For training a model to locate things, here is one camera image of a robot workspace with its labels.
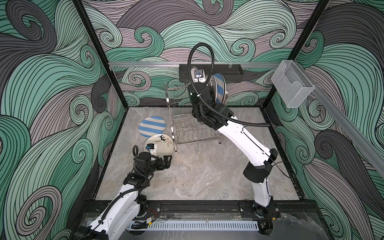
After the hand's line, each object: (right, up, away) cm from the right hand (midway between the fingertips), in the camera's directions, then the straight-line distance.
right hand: (205, 87), depth 66 cm
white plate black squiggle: (-24, -32, +32) cm, 51 cm away
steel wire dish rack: (-10, -21, +40) cm, 47 cm away
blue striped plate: (-36, -20, +42) cm, 58 cm away
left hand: (-21, -36, +18) cm, 45 cm away
